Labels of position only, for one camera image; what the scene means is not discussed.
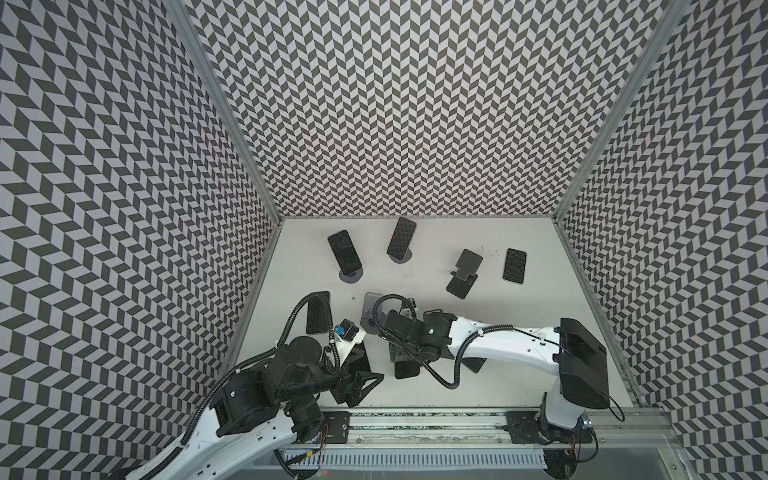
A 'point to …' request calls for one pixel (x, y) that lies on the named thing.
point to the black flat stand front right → (474, 363)
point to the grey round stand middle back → (406, 258)
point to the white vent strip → (418, 459)
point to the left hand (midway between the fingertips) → (369, 371)
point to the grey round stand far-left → (351, 278)
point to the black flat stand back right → (468, 265)
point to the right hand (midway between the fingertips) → (405, 352)
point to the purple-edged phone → (345, 252)
